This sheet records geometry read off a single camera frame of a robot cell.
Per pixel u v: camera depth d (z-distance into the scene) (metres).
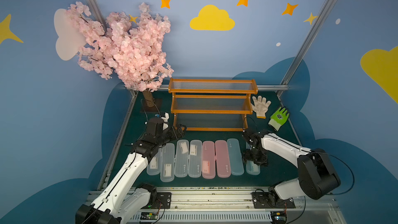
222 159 0.87
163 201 0.74
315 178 0.43
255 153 0.73
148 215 0.72
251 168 0.84
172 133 0.69
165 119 0.72
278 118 1.06
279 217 0.73
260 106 1.15
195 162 0.86
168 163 0.85
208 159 0.86
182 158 0.88
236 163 0.86
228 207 0.74
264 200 0.74
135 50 0.59
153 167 0.84
